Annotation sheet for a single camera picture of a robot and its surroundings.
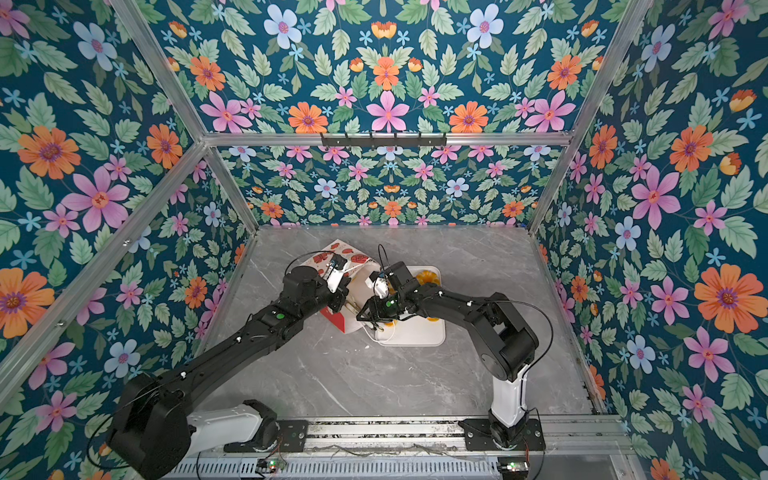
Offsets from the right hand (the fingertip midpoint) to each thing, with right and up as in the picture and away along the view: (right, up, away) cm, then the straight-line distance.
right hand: (361, 315), depth 85 cm
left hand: (-2, +13, -6) cm, 14 cm away
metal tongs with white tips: (+5, -2, -4) cm, 6 cm away
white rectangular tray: (+16, -6, +7) cm, 19 cm away
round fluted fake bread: (+20, +10, +16) cm, 28 cm away
